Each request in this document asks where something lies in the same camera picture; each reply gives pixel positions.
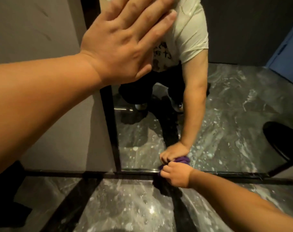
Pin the person's right hand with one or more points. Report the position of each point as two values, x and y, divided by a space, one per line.
178 175

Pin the tall black-framed wall mirror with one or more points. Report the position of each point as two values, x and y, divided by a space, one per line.
233 94

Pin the person's left forearm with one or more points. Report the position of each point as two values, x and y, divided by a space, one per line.
35 101

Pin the person's left hand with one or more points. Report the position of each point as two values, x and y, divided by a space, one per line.
117 45

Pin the person's right forearm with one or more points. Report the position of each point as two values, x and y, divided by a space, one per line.
241 207

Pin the person's black trousers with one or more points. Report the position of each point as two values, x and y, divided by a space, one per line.
6 215

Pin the purple cleaning cloth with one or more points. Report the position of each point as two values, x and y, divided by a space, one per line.
161 167

